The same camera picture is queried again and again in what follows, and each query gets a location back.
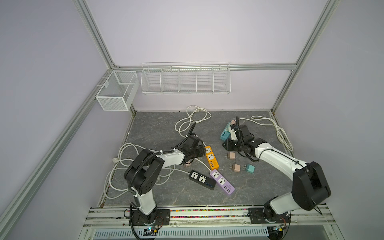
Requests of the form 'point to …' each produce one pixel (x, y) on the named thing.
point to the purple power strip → (222, 181)
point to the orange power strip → (213, 161)
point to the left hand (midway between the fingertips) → (204, 152)
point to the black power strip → (202, 180)
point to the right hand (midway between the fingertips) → (225, 145)
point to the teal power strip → (225, 134)
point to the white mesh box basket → (118, 90)
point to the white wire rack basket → (210, 78)
